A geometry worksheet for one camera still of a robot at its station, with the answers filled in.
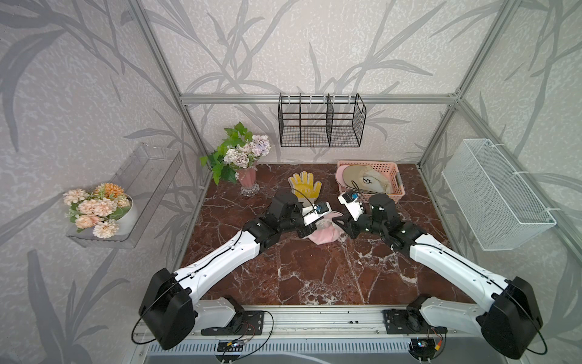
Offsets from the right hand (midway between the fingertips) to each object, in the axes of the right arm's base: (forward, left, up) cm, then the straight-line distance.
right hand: (336, 215), depth 78 cm
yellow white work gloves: (+29, +12, -19) cm, 36 cm away
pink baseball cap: (+2, +2, -15) cm, 15 cm away
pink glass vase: (+23, +36, -6) cm, 43 cm away
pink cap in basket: (+28, -5, -11) cm, 31 cm away
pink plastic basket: (+36, -33, -16) cm, 51 cm away
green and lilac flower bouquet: (+23, +35, +11) cm, 43 cm away
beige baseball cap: (+29, -19, -14) cm, 38 cm away
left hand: (-1, +6, +2) cm, 6 cm away
